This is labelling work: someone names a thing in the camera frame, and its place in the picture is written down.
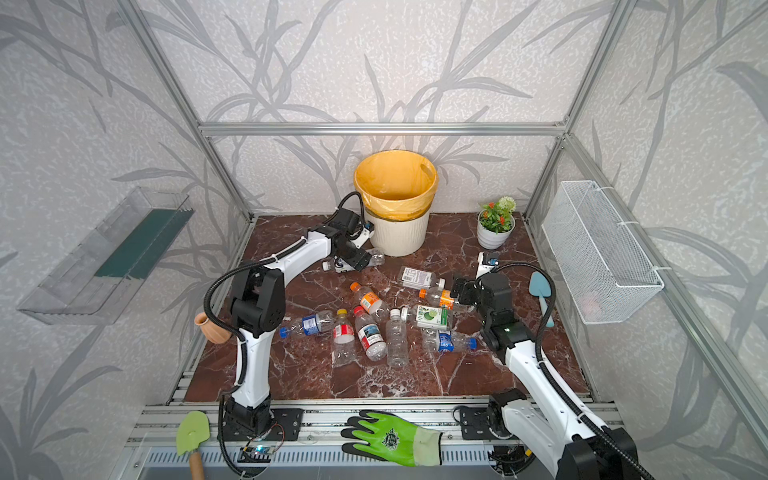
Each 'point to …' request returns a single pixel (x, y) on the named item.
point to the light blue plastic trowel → (539, 286)
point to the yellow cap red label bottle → (343, 341)
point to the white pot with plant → (495, 222)
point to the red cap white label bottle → (370, 335)
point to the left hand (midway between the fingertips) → (361, 245)
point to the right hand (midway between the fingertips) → (470, 266)
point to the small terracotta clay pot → (212, 331)
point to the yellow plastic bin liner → (396, 185)
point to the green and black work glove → (394, 439)
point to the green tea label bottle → (429, 316)
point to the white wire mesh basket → (603, 270)
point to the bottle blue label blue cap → (320, 322)
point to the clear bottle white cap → (397, 339)
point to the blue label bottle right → (447, 341)
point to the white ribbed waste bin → (396, 239)
